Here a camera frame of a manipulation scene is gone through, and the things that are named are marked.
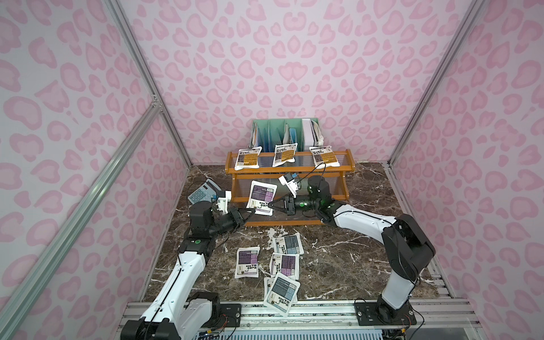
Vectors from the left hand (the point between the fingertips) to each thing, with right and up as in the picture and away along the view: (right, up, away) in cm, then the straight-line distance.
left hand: (255, 209), depth 75 cm
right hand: (+5, 0, +2) cm, 5 cm away
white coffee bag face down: (-3, +19, +5) cm, 19 cm away
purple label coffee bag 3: (+11, -23, +9) cm, 27 cm away
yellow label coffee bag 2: (+10, +21, +7) cm, 24 cm away
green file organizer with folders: (+21, +32, +22) cm, 44 cm away
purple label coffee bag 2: (-4, -23, +10) cm, 25 cm away
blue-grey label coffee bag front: (+10, -31, +2) cm, 32 cm away
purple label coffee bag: (+2, +5, +3) cm, 7 cm away
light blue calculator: (-29, +4, +32) cm, 43 cm away
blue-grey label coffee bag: (+13, -17, +15) cm, 26 cm away
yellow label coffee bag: (+26, +20, +7) cm, 33 cm away
